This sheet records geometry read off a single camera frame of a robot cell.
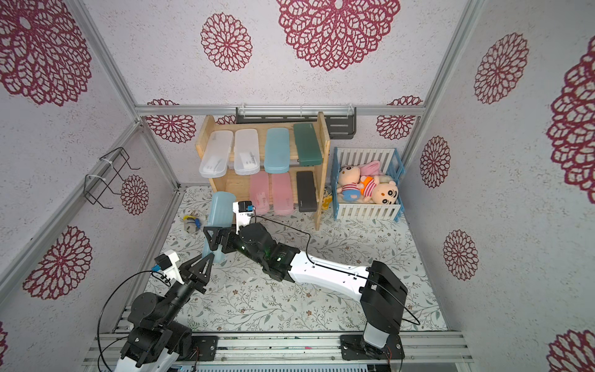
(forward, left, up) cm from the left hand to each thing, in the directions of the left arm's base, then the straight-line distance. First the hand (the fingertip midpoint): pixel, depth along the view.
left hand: (212, 255), depth 69 cm
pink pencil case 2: (+23, -20, -3) cm, 30 cm away
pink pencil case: (+27, -11, -2) cm, 29 cm away
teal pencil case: (+7, -4, +12) cm, 14 cm away
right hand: (+8, -2, +4) cm, 9 cm away
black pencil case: (+28, -29, -3) cm, 40 cm away
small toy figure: (+24, +21, -20) cm, 38 cm away
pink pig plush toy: (+44, -49, -11) cm, 66 cm away
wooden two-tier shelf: (+33, -2, -4) cm, 33 cm away
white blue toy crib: (+53, -72, -15) cm, 90 cm away
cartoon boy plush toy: (+35, -63, -12) cm, 73 cm away
